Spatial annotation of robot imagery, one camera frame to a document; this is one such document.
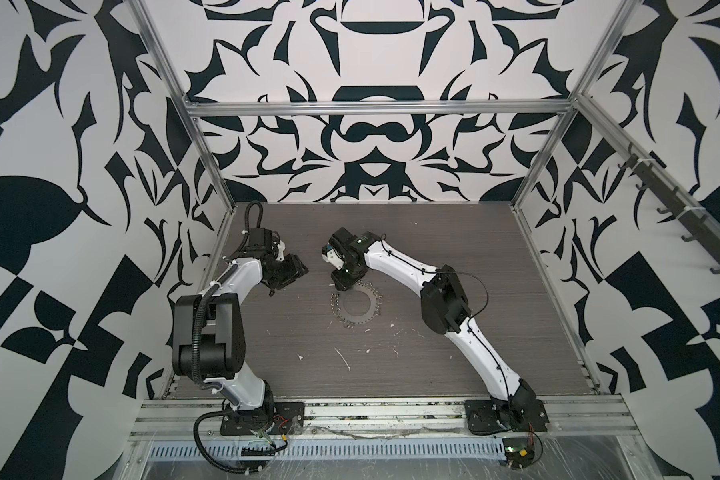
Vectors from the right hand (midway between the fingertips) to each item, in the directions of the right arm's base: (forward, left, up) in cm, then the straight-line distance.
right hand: (340, 281), depth 97 cm
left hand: (+1, +11, +7) cm, 13 cm away
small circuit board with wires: (-45, -43, -3) cm, 62 cm away
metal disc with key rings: (-8, -5, -1) cm, 9 cm away
